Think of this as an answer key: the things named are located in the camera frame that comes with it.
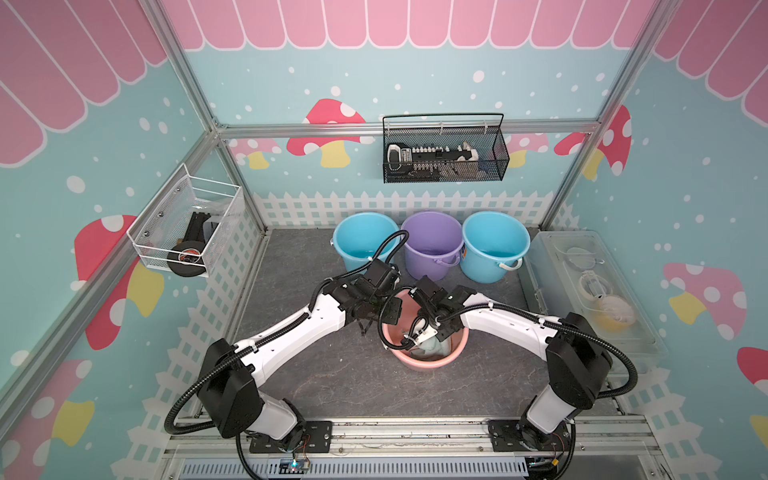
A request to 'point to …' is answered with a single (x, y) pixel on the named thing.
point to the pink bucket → (455, 345)
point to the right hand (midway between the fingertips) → (433, 314)
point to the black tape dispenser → (186, 258)
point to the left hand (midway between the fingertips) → (394, 316)
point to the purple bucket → (435, 244)
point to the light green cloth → (432, 348)
